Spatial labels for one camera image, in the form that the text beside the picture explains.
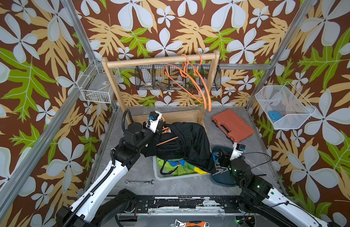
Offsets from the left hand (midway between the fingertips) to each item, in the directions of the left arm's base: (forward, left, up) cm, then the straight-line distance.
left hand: (163, 119), depth 69 cm
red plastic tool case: (+19, -49, -30) cm, 60 cm away
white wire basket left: (+28, +43, 0) cm, 52 cm away
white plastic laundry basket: (-20, +3, -23) cm, 31 cm away
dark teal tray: (-17, -35, -33) cm, 51 cm away
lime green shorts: (-14, -1, -27) cm, 30 cm away
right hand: (-8, -31, -16) cm, 36 cm away
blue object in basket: (+10, -64, -7) cm, 65 cm away
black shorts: (-7, -11, -10) cm, 16 cm away
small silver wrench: (-20, +8, -33) cm, 40 cm away
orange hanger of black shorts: (-4, -2, -13) cm, 14 cm away
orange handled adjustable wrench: (-40, -8, -32) cm, 52 cm away
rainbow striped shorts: (-12, -9, -24) cm, 28 cm away
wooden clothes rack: (+30, -1, -33) cm, 44 cm away
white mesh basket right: (+15, -71, -7) cm, 73 cm away
